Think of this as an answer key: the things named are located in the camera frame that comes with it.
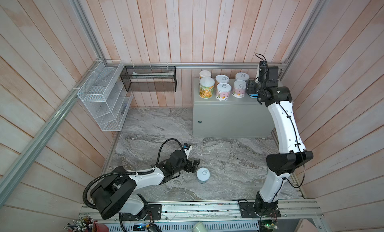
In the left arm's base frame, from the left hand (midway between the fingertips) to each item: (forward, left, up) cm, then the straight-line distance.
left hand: (193, 161), depth 86 cm
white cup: (-32, -2, +3) cm, 32 cm away
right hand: (+28, -32, +36) cm, 56 cm away
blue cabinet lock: (+20, -4, +13) cm, 24 cm away
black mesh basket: (+54, +31, +20) cm, 65 cm away
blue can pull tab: (-8, -5, +1) cm, 10 cm away
